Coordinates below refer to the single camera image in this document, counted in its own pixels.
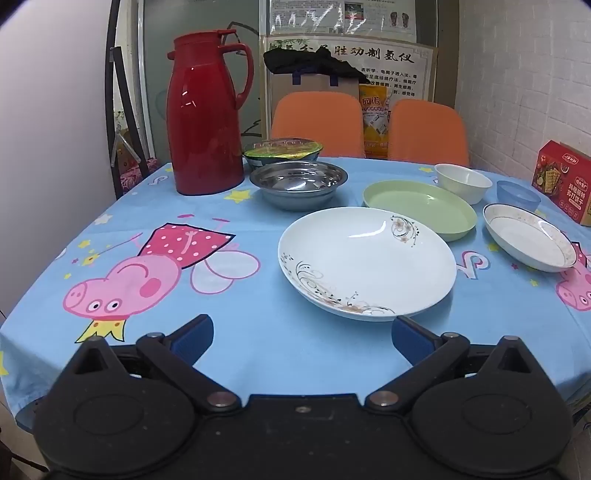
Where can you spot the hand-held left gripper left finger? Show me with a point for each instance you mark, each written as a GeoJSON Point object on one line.
{"type": "Point", "coordinates": [193, 334]}

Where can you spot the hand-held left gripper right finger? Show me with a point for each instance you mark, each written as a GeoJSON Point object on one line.
{"type": "Point", "coordinates": [408, 339]}

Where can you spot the white bowl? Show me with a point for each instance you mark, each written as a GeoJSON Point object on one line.
{"type": "Point", "coordinates": [461, 183]}

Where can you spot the blue cartoon pig tablecloth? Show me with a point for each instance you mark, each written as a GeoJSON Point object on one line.
{"type": "Point", "coordinates": [258, 323]}

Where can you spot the large white floral plate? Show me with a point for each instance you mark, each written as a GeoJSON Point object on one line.
{"type": "Point", "coordinates": [360, 263]}

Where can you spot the green plastic plate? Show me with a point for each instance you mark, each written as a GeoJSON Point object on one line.
{"type": "Point", "coordinates": [415, 208]}

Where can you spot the small white floral-rim plate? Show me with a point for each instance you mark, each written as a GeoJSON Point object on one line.
{"type": "Point", "coordinates": [526, 237]}

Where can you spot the pink floral cloth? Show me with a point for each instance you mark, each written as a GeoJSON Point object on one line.
{"type": "Point", "coordinates": [136, 177]}

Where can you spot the blue plastic bowl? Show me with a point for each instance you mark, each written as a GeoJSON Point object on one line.
{"type": "Point", "coordinates": [519, 196]}

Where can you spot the stainless steel bowl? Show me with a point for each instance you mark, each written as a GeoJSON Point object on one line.
{"type": "Point", "coordinates": [295, 181]}

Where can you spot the instant noodle bowl green lid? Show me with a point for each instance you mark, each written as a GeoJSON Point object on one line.
{"type": "Point", "coordinates": [281, 148]}

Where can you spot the orange chair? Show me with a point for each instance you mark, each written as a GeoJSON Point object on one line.
{"type": "Point", "coordinates": [427, 134]}
{"type": "Point", "coordinates": [318, 120]}

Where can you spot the red cracker box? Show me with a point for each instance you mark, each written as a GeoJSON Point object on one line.
{"type": "Point", "coordinates": [563, 184]}

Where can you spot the red thermos jug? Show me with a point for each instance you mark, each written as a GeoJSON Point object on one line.
{"type": "Point", "coordinates": [203, 115]}

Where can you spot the yellow printed bag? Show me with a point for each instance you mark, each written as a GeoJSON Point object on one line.
{"type": "Point", "coordinates": [376, 120]}

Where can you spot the black cloth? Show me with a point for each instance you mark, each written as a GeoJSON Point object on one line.
{"type": "Point", "coordinates": [300, 62]}

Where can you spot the black metal frame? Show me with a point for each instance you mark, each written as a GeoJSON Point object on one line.
{"type": "Point", "coordinates": [108, 92]}

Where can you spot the wall poster with black lettering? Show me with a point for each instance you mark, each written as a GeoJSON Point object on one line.
{"type": "Point", "coordinates": [397, 60]}

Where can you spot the glossy laminated wall chart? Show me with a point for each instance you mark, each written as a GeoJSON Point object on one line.
{"type": "Point", "coordinates": [341, 18]}

